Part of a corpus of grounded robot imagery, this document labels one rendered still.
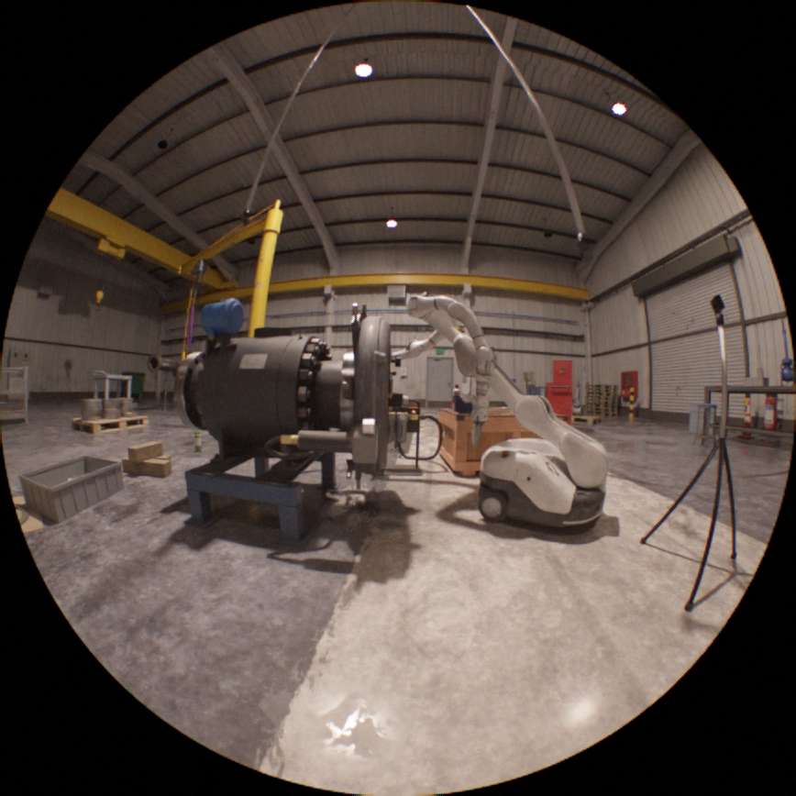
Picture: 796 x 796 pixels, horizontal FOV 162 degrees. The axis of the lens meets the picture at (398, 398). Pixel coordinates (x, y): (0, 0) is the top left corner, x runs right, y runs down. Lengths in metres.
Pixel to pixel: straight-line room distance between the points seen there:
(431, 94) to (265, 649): 9.40
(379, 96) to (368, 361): 8.47
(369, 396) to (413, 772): 1.06
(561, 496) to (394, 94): 9.02
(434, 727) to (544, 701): 0.23
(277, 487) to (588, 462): 1.31
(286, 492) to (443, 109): 9.12
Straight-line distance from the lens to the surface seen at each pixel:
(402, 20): 8.10
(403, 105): 9.17
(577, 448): 1.36
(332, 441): 0.98
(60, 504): 1.69
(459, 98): 9.10
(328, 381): 1.25
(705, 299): 9.73
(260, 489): 1.17
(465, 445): 2.11
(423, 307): 1.56
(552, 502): 1.27
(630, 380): 11.59
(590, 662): 0.84
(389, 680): 0.72
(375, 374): 1.01
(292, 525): 1.18
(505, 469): 1.29
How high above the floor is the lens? 0.62
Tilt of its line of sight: 1 degrees down
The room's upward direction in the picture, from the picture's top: 2 degrees clockwise
